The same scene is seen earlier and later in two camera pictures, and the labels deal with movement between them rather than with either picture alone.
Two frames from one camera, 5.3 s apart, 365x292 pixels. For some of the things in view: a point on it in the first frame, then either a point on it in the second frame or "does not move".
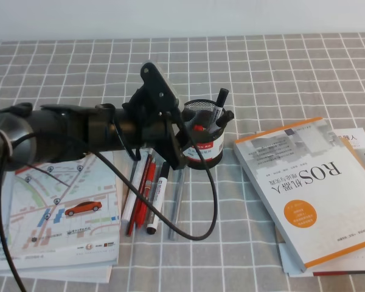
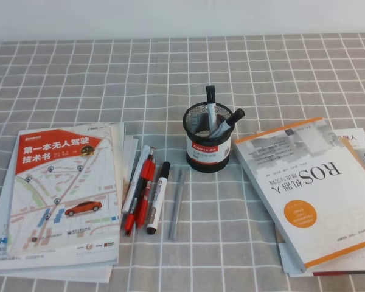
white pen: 132,201 does not move
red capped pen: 198,128 to 147,172
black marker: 222,98 to 212,106
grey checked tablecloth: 226,241 does not move
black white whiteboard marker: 158,197 does not move
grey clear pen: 177,202 does not move
